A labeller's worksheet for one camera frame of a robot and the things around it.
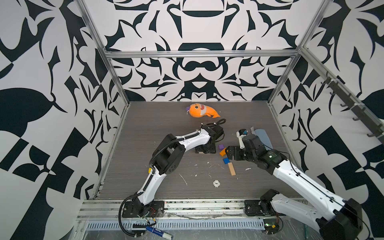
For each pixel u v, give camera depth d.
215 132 0.72
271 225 0.71
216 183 0.82
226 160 0.91
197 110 1.04
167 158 0.54
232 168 0.87
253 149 0.58
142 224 0.73
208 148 0.81
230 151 0.71
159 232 0.67
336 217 0.39
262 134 0.99
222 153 0.89
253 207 0.74
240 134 0.72
